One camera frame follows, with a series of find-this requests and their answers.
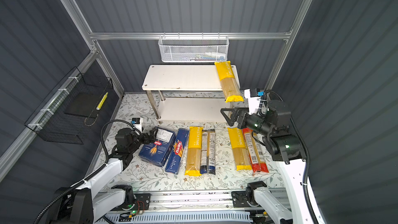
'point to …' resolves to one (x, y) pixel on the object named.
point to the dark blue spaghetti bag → (208, 153)
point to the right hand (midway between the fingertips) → (230, 111)
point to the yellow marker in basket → (101, 102)
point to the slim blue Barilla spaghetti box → (179, 151)
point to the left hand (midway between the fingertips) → (149, 128)
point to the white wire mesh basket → (194, 50)
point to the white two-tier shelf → (160, 79)
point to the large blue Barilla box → (155, 151)
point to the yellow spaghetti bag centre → (194, 155)
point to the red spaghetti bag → (249, 138)
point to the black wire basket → (77, 99)
